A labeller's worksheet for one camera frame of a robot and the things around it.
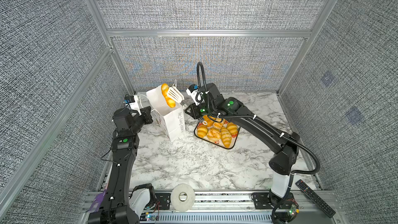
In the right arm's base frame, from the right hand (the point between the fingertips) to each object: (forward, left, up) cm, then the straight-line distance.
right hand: (186, 109), depth 75 cm
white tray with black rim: (-4, -18, -27) cm, 33 cm away
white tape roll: (-36, +4, -27) cm, 45 cm away
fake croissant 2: (+2, -8, -24) cm, 25 cm away
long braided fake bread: (-9, -11, +2) cm, 14 cm away
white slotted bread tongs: (+5, +5, +5) cm, 9 cm away
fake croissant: (+3, +8, +2) cm, 9 cm away
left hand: (+1, +18, +1) cm, 18 cm away
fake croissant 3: (-2, -21, -23) cm, 32 cm away
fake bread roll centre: (+7, -18, -23) cm, 30 cm away
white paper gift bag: (-4, +8, -3) cm, 9 cm away
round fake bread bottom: (0, -15, -24) cm, 28 cm away
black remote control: (-33, -61, -27) cm, 74 cm away
